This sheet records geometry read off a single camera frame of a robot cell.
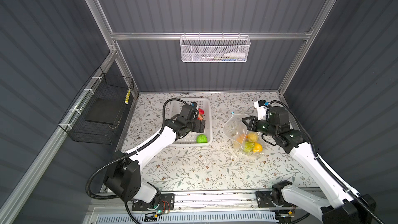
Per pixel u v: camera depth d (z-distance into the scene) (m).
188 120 0.64
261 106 0.67
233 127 1.01
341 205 0.39
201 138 0.88
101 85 0.79
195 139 0.91
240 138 0.79
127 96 0.83
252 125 0.65
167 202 0.72
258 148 0.87
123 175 0.42
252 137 0.89
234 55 0.94
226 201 0.75
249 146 0.85
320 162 0.45
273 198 0.67
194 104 0.75
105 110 0.74
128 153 0.45
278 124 0.56
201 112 1.05
